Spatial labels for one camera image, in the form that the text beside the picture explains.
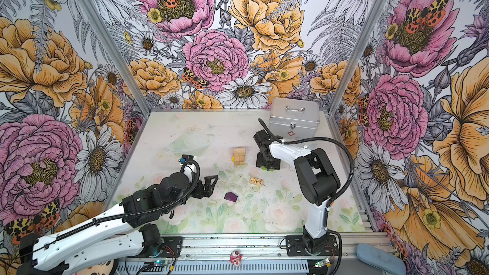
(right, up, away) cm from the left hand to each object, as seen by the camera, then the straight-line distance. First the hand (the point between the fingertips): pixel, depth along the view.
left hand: (206, 181), depth 73 cm
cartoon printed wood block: (+20, -5, +18) cm, 27 cm away
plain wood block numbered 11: (+12, +4, +23) cm, 26 cm away
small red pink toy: (+12, -26, -5) cm, 29 cm away
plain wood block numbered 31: (+10, +4, +22) cm, 25 cm away
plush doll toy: (-31, -27, -9) cm, 42 cm away
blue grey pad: (+64, -27, -4) cm, 69 cm away
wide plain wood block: (+11, +9, +21) cm, 26 cm away
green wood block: (+23, +2, +14) cm, 27 cm away
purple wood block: (+8, -10, +14) cm, 19 cm away
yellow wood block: (+8, +5, +23) cm, 25 cm away
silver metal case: (+39, +25, +26) cm, 54 cm away
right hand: (+25, 0, +21) cm, 32 cm away
